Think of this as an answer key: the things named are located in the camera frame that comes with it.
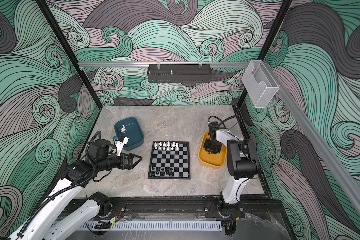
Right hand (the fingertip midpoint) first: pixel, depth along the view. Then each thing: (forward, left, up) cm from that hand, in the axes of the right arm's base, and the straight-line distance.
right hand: (209, 150), depth 95 cm
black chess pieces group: (-16, +29, +3) cm, 33 cm away
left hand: (-15, +41, +21) cm, 48 cm away
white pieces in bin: (+15, +60, +3) cm, 62 cm away
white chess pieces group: (+1, +29, +3) cm, 29 cm away
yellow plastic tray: (-8, -1, +2) cm, 9 cm away
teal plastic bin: (+17, +56, +1) cm, 58 cm away
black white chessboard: (-8, +26, +1) cm, 27 cm away
